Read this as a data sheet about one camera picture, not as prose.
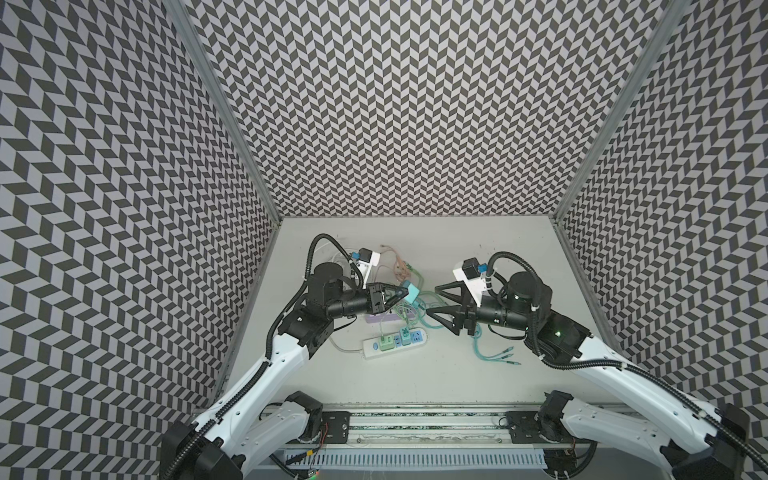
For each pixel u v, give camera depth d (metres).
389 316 0.89
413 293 0.68
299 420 0.60
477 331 0.57
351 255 0.65
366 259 0.65
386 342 0.80
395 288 0.68
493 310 0.57
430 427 0.74
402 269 1.04
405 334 0.81
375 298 0.61
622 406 0.46
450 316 0.58
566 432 0.62
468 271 0.55
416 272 1.04
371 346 0.84
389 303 0.64
